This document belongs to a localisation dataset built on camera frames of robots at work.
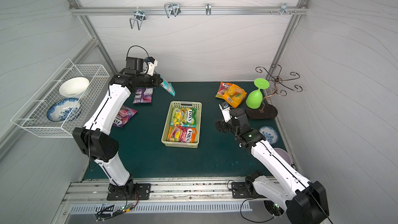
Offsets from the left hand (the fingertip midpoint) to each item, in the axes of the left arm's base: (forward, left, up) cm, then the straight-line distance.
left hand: (163, 79), depth 81 cm
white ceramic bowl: (-9, +42, +2) cm, 43 cm away
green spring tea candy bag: (-6, -9, -27) cm, 29 cm away
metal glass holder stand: (+2, -67, -30) cm, 74 cm away
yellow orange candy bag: (+12, -43, -26) cm, 52 cm away
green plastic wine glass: (-7, -48, -7) cm, 49 cm away
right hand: (-14, -33, -12) cm, 38 cm away
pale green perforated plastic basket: (-13, -8, -28) cm, 32 cm away
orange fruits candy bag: (+21, -36, -28) cm, 50 cm away
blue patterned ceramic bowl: (-23, +38, +3) cm, 44 cm away
